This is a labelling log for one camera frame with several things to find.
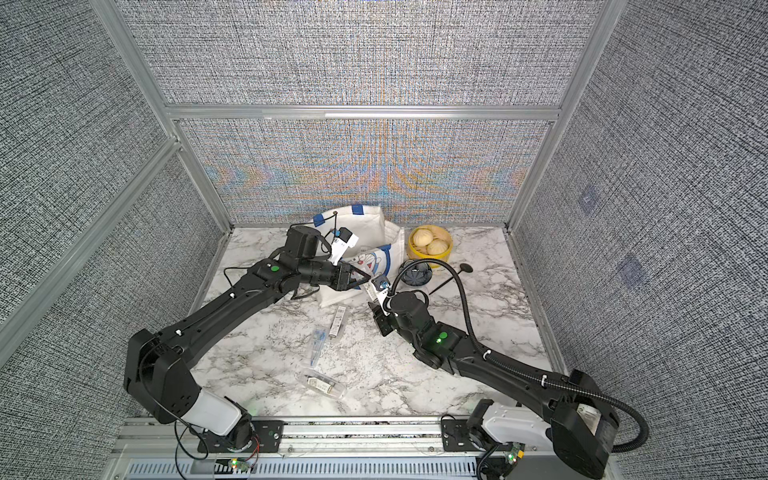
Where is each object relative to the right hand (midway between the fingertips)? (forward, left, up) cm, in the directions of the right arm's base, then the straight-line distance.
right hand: (376, 292), depth 77 cm
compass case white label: (+1, +13, -19) cm, 23 cm away
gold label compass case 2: (-18, +15, -18) cm, 29 cm away
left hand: (+2, +1, +5) cm, 5 cm away
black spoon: (+22, -31, -20) cm, 43 cm away
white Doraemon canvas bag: (+15, -1, +1) cm, 15 cm away
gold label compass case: (-1, +1, +2) cm, 3 cm away
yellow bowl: (+26, -13, -16) cm, 33 cm away
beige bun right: (+28, -21, -15) cm, 38 cm away
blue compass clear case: (-4, +18, -19) cm, 26 cm away
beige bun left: (+31, -16, -14) cm, 37 cm away
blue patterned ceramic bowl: (+18, -13, -19) cm, 30 cm away
